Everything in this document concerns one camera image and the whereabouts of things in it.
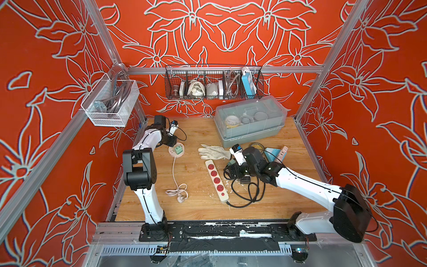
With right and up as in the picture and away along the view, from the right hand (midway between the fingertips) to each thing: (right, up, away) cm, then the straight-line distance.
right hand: (226, 167), depth 80 cm
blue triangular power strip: (+30, +4, +16) cm, 34 cm away
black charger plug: (+11, -8, +6) cm, 15 cm away
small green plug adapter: (-27, +7, +15) cm, 32 cm away
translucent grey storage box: (+11, +24, +18) cm, 32 cm away
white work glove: (-6, +5, +20) cm, 22 cm away
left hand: (-32, +13, +19) cm, 39 cm away
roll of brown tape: (+23, +8, +24) cm, 34 cm away
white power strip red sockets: (-4, -11, +6) cm, 13 cm away
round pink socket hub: (-32, +5, +19) cm, 37 cm away
